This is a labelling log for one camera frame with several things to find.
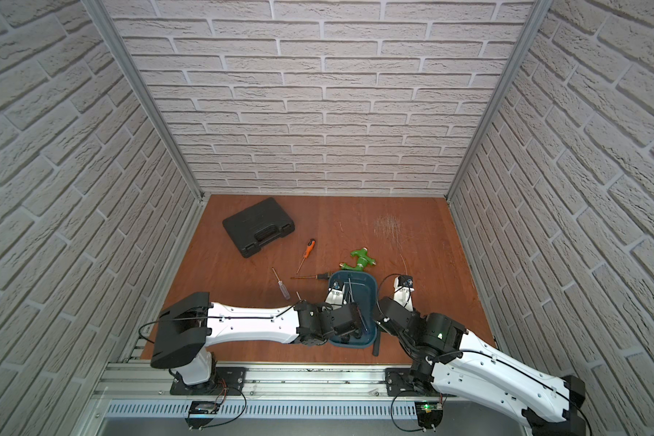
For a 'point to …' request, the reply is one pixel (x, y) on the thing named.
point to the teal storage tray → (361, 288)
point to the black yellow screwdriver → (326, 275)
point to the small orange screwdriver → (310, 246)
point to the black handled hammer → (377, 342)
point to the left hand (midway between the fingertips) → (348, 316)
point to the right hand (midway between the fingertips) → (386, 310)
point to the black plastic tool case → (256, 224)
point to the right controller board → (429, 413)
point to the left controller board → (201, 414)
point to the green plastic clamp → (363, 261)
